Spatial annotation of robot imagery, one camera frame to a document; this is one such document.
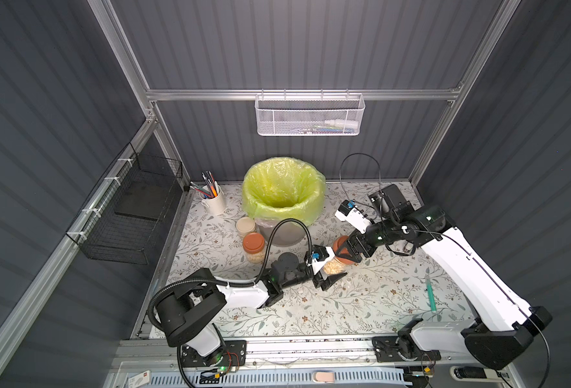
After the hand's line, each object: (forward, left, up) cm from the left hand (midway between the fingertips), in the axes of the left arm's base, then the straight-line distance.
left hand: (343, 266), depth 72 cm
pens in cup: (+41, +50, -9) cm, 65 cm away
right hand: (+3, -1, +8) cm, 9 cm away
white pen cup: (+36, +50, -15) cm, 63 cm away
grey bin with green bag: (+34, +22, -2) cm, 41 cm away
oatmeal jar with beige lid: (+24, +34, -12) cm, 44 cm away
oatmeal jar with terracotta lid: (-1, +2, +3) cm, 3 cm away
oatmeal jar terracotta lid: (+12, +29, -9) cm, 33 cm away
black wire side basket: (+11, +67, +9) cm, 69 cm away
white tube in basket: (+52, -5, +16) cm, 55 cm away
